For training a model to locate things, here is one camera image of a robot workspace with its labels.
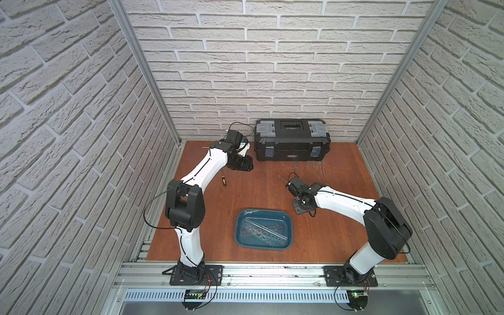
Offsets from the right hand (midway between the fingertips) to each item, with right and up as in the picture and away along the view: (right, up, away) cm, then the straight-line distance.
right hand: (305, 205), depth 90 cm
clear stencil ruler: (-13, -13, -8) cm, 20 cm away
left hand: (-25, +20, 0) cm, 32 cm away
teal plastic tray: (-27, -14, -7) cm, 31 cm away
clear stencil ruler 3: (-27, -10, -5) cm, 29 cm away
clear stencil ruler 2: (-27, -10, -5) cm, 29 cm away
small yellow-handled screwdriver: (-40, +11, +10) cm, 43 cm away
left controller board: (-47, -30, -18) cm, 58 cm away
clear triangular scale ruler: (-14, -9, -5) cm, 17 cm away
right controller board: (+15, -30, -20) cm, 39 cm away
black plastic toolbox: (-5, +32, +8) cm, 33 cm away
